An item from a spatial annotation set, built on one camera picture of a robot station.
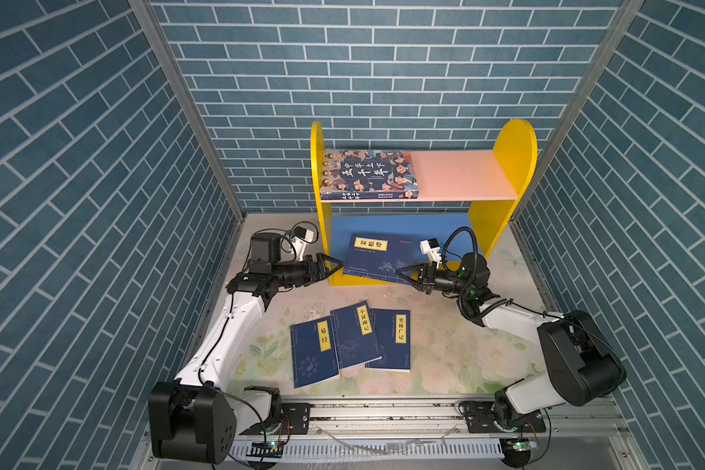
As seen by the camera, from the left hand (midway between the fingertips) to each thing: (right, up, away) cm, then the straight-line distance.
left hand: (335, 267), depth 75 cm
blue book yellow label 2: (-8, -26, +10) cm, 29 cm away
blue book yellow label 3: (+4, -22, +13) cm, 26 cm away
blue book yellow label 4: (+19, -20, +14) cm, 30 cm away
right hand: (+16, -2, +1) cm, 16 cm away
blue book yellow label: (+10, +6, +6) cm, 13 cm away
